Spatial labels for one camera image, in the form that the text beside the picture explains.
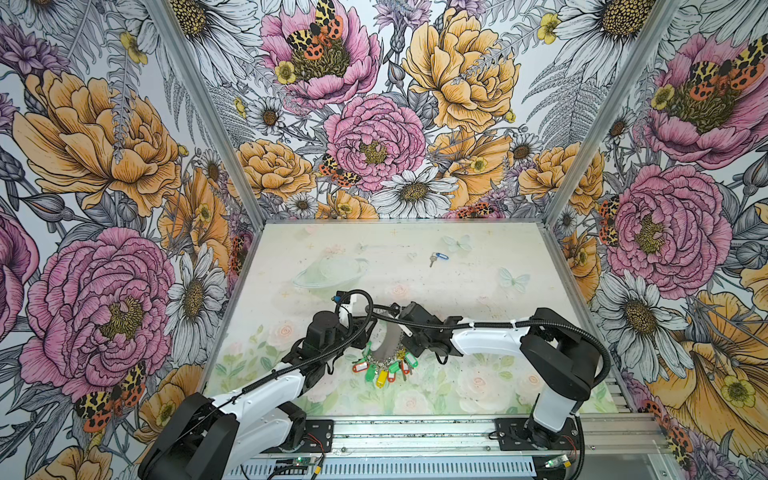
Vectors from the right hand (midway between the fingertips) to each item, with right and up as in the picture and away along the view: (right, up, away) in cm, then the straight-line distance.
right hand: (413, 341), depth 90 cm
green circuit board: (-27, -22, -19) cm, 40 cm away
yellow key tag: (-9, -8, -7) cm, 14 cm away
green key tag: (-1, -3, -5) cm, 6 cm away
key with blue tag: (+9, +25, +21) cm, 34 cm away
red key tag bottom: (-6, -8, -7) cm, 12 cm away
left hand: (-12, +6, -5) cm, 14 cm away
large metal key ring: (-8, +1, 0) cm, 8 cm away
